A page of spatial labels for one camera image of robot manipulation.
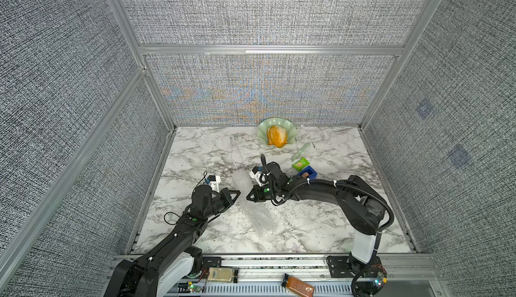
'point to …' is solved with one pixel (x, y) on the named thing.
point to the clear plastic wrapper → (302, 148)
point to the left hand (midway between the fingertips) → (244, 191)
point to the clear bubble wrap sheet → (261, 214)
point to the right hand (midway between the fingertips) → (245, 194)
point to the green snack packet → (300, 164)
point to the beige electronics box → (220, 275)
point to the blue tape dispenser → (310, 172)
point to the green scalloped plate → (291, 130)
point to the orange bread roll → (277, 136)
